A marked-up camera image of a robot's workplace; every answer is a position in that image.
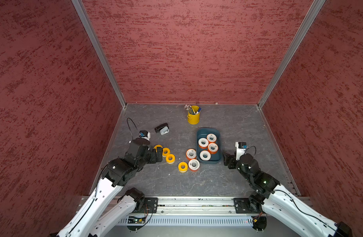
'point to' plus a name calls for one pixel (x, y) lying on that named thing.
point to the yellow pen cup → (194, 119)
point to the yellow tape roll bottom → (184, 170)
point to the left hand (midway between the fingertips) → (153, 153)
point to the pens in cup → (194, 109)
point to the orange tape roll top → (211, 138)
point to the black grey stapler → (163, 129)
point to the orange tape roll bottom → (194, 165)
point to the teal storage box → (202, 133)
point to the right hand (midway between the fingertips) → (227, 155)
